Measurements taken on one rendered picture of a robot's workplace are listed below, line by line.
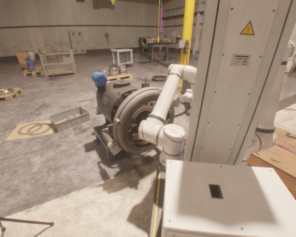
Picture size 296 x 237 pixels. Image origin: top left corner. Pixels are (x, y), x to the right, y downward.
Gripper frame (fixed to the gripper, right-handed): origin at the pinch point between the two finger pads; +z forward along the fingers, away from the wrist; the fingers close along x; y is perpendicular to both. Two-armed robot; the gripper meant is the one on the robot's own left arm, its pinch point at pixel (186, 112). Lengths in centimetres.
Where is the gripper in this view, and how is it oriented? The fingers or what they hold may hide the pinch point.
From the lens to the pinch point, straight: 212.7
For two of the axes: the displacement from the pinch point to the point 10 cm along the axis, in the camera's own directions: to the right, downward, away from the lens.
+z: 0.0, 8.7, 4.9
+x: -1.1, -4.9, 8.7
